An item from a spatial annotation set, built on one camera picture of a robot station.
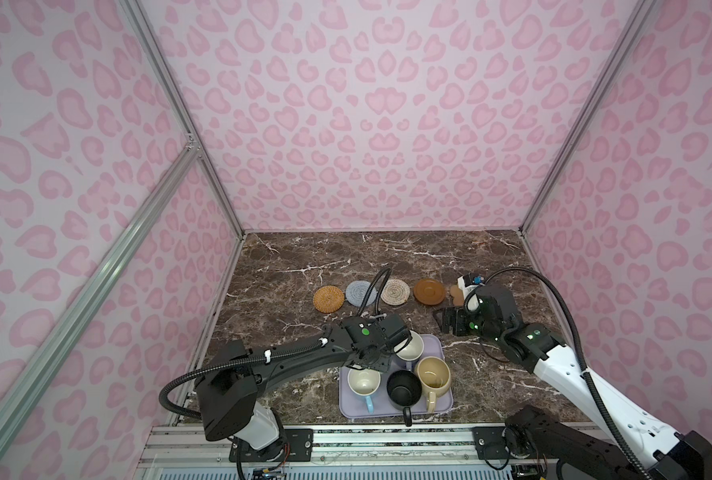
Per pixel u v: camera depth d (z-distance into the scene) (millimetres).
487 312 598
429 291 1012
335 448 750
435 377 822
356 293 1008
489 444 734
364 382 824
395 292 1008
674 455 387
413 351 878
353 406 784
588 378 463
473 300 655
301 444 731
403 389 802
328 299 1007
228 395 411
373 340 549
